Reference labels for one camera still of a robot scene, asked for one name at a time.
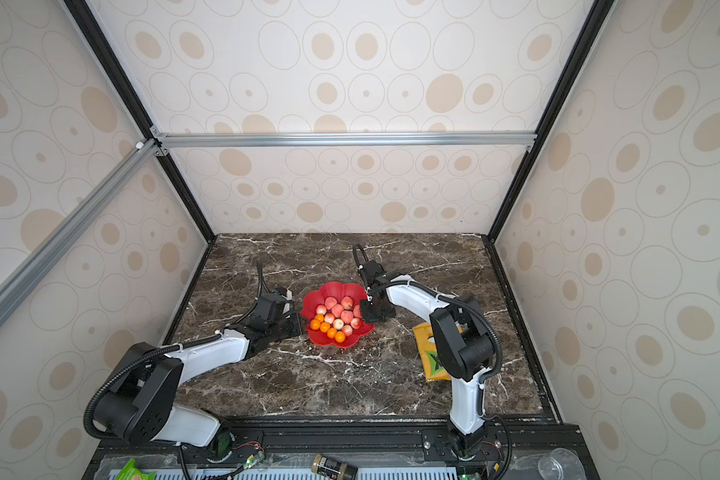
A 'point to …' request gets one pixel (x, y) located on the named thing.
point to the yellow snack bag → (432, 366)
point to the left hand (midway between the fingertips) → (316, 319)
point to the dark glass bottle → (333, 469)
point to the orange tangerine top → (320, 317)
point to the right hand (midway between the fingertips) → (380, 317)
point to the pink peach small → (338, 323)
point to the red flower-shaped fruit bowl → (317, 297)
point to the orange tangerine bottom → (325, 326)
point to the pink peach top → (330, 302)
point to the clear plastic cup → (561, 464)
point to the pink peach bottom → (321, 309)
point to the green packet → (130, 469)
